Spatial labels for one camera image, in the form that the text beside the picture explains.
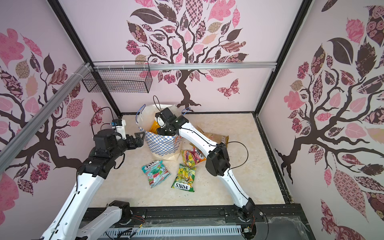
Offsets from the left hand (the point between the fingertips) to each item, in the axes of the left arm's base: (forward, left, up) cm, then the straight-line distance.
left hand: (137, 136), depth 73 cm
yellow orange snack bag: (+15, -3, -12) cm, 20 cm away
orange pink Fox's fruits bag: (0, -27, -22) cm, 35 cm away
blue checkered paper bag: (0, -13, -10) cm, 17 cm away
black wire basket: (+65, +34, -10) cm, 74 cm away
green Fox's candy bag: (-14, -24, -22) cm, 35 cm away
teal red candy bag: (-9, -6, -24) cm, 26 cm away
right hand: (+10, -8, -9) cm, 16 cm away
